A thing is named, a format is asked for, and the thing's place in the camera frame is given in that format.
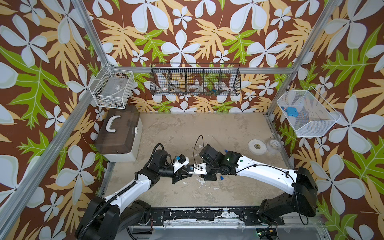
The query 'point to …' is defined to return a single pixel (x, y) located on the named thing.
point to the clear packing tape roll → (275, 145)
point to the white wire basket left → (112, 88)
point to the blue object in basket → (292, 111)
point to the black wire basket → (195, 79)
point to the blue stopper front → (221, 178)
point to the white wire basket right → (307, 112)
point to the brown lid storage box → (118, 133)
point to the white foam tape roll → (257, 147)
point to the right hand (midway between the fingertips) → (199, 170)
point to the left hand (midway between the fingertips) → (191, 171)
